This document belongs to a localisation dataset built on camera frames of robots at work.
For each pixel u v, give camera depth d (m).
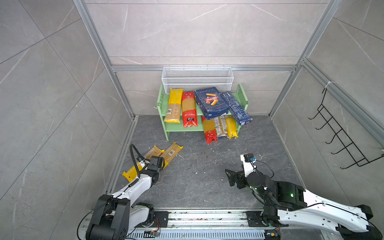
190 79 1.00
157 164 0.70
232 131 0.90
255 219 0.73
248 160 0.57
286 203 0.46
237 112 0.80
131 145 0.69
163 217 0.73
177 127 0.79
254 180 0.50
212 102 0.82
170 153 0.95
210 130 0.90
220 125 0.93
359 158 0.59
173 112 0.81
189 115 0.80
